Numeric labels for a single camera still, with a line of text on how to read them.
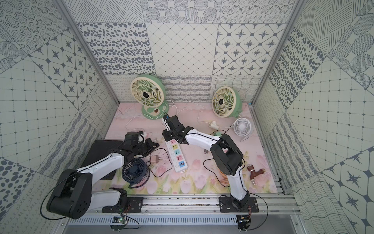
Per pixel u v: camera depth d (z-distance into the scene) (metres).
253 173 0.83
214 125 1.03
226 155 0.50
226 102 1.01
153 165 0.88
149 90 0.93
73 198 0.41
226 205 0.73
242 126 0.96
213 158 0.52
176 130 0.71
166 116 0.82
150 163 0.88
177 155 0.90
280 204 0.76
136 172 0.76
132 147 0.70
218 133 1.02
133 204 0.73
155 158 0.88
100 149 0.88
